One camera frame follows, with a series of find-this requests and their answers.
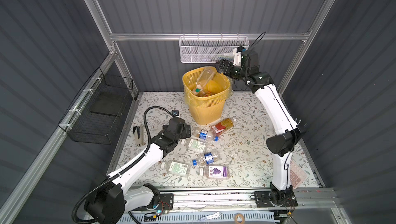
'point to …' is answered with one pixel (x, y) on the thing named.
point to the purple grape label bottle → (215, 171)
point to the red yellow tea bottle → (223, 125)
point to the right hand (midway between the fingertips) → (221, 67)
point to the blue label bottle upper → (205, 135)
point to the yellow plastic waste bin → (204, 116)
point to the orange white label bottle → (208, 93)
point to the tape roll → (235, 218)
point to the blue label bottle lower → (208, 159)
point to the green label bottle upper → (194, 145)
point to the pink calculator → (297, 175)
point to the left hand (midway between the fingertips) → (180, 126)
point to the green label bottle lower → (177, 168)
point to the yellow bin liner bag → (219, 88)
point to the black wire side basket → (95, 115)
